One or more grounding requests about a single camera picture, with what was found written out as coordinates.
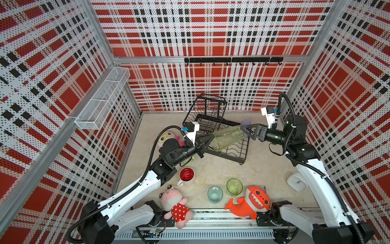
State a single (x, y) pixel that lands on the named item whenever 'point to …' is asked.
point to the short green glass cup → (234, 187)
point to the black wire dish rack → (207, 113)
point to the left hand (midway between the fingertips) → (215, 136)
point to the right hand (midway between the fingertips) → (246, 129)
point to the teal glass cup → (215, 194)
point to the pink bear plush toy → (171, 201)
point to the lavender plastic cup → (246, 122)
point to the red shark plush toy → (255, 200)
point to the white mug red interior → (186, 176)
